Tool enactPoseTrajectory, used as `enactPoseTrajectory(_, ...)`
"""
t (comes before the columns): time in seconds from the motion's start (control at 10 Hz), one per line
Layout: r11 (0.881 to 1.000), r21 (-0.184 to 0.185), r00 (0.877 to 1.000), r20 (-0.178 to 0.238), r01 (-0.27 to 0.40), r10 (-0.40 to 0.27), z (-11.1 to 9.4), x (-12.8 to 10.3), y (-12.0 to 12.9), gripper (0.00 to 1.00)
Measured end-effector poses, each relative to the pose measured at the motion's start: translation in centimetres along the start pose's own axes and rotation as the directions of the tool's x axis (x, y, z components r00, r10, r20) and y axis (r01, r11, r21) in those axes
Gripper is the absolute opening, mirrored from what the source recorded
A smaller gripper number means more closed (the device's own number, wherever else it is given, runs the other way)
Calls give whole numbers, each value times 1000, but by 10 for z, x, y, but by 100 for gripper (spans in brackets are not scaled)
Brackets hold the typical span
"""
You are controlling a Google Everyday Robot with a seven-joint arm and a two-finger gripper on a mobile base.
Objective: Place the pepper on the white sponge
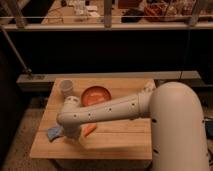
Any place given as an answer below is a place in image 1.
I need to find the orange pepper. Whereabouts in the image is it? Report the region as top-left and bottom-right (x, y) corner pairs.
(83, 124), (97, 137)

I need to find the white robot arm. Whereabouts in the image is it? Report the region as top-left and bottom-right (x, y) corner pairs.
(57, 82), (210, 171)

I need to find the orange bowl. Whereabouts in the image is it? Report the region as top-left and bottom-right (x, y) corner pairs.
(81, 86), (111, 106)

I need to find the translucent plastic cup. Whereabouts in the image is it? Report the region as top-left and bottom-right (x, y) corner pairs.
(59, 80), (73, 98)

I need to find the small white object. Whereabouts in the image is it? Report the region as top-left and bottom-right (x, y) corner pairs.
(143, 82), (156, 92)

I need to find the wooden table board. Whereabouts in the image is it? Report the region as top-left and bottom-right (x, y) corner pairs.
(30, 78), (154, 160)

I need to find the diagonal metal pole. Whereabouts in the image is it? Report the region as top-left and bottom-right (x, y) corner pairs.
(0, 26), (33, 77)

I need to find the grey metal ledge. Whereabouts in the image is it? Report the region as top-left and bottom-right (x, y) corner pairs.
(16, 70), (202, 93)

